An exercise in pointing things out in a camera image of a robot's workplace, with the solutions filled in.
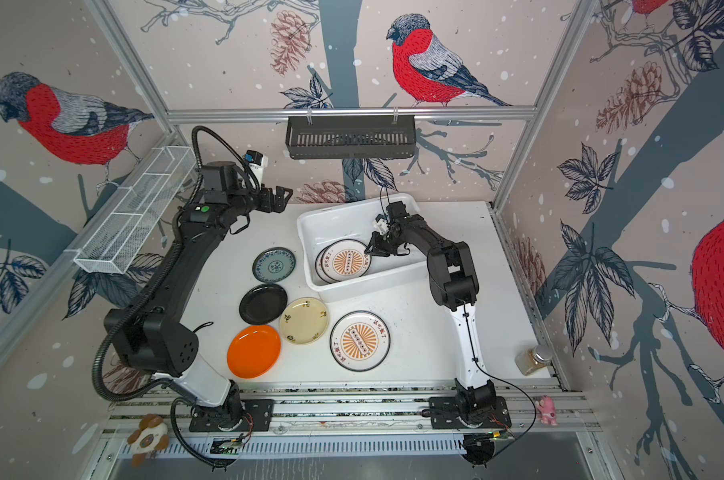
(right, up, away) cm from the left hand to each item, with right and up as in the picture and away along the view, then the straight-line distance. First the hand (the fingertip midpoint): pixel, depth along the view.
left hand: (275, 185), depth 79 cm
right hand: (+25, -20, +24) cm, 40 cm away
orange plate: (-7, -47, +4) cm, 47 cm away
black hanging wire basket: (+19, +22, +27) cm, 39 cm away
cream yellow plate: (+5, -40, +12) cm, 42 cm away
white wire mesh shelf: (-37, -8, -1) cm, 38 cm away
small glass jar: (+67, -46, -4) cm, 82 cm away
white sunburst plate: (+17, -23, +25) cm, 38 cm away
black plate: (-8, -35, +13) cm, 38 cm away
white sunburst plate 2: (+23, -45, +7) cm, 51 cm away
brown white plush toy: (-26, -61, -11) cm, 68 cm away
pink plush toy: (+70, -57, -6) cm, 91 cm away
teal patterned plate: (-9, -24, +25) cm, 36 cm away
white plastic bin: (+21, -9, +25) cm, 34 cm away
